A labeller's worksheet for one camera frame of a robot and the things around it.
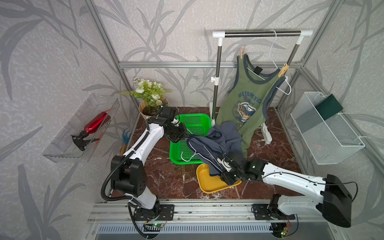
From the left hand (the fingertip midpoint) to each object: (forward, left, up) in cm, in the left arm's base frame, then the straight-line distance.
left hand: (190, 134), depth 82 cm
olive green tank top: (+21, -34, +3) cm, 40 cm away
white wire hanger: (-13, -3, +1) cm, 13 cm away
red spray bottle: (-7, +42, +16) cm, 46 cm away
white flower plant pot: (+23, +24, +10) cm, 35 cm away
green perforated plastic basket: (+20, -4, -16) cm, 26 cm away
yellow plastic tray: (-21, -12, -19) cm, 30 cm away
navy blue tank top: (+5, -20, -12) cm, 24 cm away
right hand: (-19, -17, -11) cm, 28 cm away
